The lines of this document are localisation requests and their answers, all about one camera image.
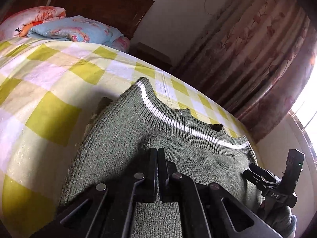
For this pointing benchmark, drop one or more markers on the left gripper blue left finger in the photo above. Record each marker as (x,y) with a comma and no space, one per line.
(107,209)

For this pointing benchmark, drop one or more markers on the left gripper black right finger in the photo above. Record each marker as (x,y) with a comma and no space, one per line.
(207,210)

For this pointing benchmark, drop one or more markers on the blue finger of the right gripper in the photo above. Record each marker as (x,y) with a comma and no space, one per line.
(263,173)
(254,179)

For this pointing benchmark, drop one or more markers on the green knit sweater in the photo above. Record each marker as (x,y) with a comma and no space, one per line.
(119,141)

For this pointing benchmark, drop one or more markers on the right gloved hand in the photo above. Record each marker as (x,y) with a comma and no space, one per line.
(280,219)

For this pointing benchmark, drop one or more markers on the window with bars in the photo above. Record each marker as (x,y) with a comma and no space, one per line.
(303,112)

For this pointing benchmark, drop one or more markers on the pink floral curtain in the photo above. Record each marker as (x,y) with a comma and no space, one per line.
(253,58)

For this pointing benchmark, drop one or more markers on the yellow checkered bed sheet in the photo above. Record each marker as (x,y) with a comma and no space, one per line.
(50,91)

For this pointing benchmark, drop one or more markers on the dark wooden nightstand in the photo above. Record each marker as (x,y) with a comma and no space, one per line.
(151,56)

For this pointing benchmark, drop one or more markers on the blue floral folded quilt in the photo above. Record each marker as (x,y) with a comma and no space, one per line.
(81,29)

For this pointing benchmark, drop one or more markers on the dark wooden headboard right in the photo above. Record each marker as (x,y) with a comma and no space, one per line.
(125,15)

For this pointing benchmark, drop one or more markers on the dark wooden headboard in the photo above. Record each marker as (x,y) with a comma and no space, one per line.
(20,5)
(125,15)

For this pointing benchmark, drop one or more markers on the pink floral folded quilt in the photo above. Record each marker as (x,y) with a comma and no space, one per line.
(19,23)

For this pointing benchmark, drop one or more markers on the dark wooden headboard left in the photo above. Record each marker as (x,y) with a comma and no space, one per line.
(20,5)

